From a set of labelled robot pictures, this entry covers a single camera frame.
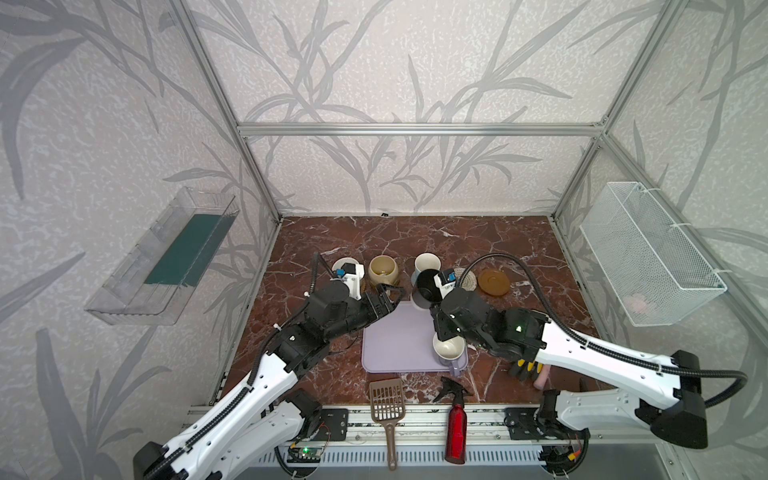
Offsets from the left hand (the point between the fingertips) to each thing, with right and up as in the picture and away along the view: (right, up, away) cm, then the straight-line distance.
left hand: (402, 292), depth 69 cm
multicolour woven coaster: (+23, -2, +32) cm, 40 cm away
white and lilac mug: (+14, -20, +17) cm, 30 cm away
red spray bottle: (+13, -34, +1) cm, 36 cm away
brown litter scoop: (-4, -30, +10) cm, 32 cm away
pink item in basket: (+58, -3, +4) cm, 58 cm away
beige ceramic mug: (-7, +2, +32) cm, 33 cm away
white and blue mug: (+7, +5, +28) cm, 29 cm away
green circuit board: (-23, -40, +3) cm, 46 cm away
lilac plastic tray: (0, -18, +18) cm, 26 cm away
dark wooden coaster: (+31, -2, +33) cm, 45 cm away
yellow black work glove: (+33, -23, +10) cm, 41 cm away
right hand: (+7, -3, +4) cm, 9 cm away
